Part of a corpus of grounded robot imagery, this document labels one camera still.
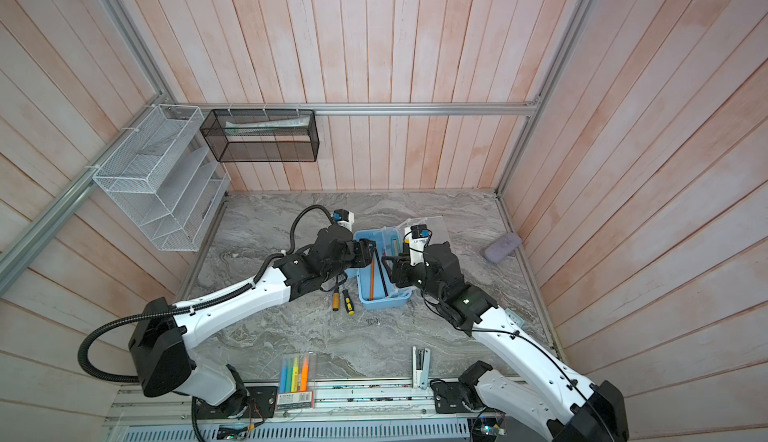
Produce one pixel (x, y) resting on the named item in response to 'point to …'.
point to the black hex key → (381, 274)
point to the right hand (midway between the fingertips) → (390, 257)
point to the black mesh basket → (262, 135)
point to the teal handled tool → (395, 246)
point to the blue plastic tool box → (375, 289)
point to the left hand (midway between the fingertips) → (370, 251)
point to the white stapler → (420, 367)
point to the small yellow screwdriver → (336, 300)
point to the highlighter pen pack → (297, 379)
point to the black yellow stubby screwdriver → (348, 303)
